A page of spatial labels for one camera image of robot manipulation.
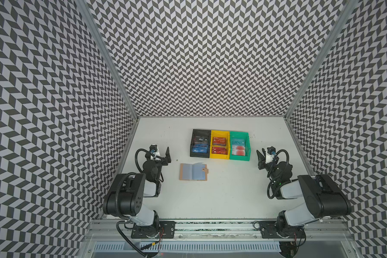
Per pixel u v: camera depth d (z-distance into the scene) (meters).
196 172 0.90
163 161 0.79
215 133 1.03
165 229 0.72
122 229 0.64
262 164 0.80
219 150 0.99
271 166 0.74
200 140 1.04
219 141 1.02
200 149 0.99
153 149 0.75
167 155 0.87
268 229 0.74
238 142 1.02
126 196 0.45
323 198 0.44
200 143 1.02
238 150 0.99
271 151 0.74
